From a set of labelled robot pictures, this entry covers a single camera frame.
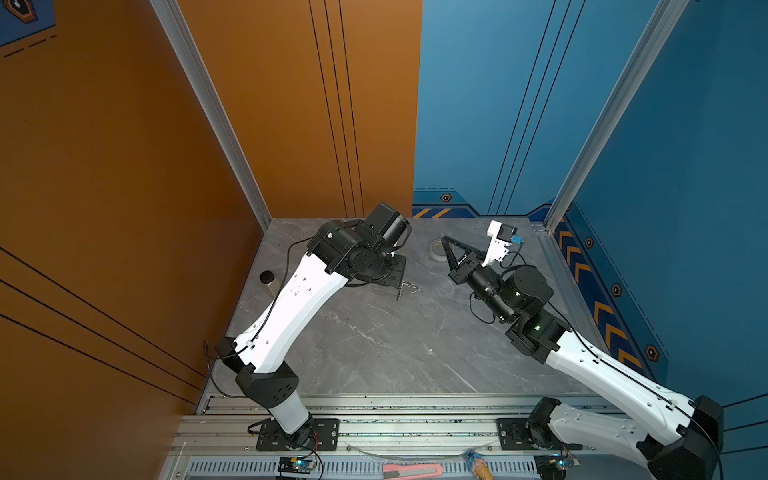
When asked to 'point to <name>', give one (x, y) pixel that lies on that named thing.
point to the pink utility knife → (411, 470)
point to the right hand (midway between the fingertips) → (439, 240)
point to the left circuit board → (296, 465)
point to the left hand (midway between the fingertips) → (397, 271)
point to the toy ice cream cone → (478, 466)
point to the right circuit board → (554, 466)
